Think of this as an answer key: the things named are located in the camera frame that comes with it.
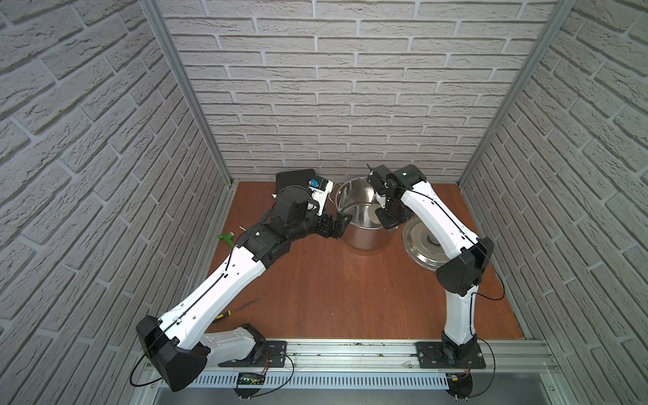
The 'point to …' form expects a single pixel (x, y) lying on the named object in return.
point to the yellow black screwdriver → (229, 312)
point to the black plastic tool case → (293, 178)
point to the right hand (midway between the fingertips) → (397, 222)
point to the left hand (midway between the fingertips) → (333, 203)
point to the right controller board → (460, 385)
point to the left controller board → (249, 378)
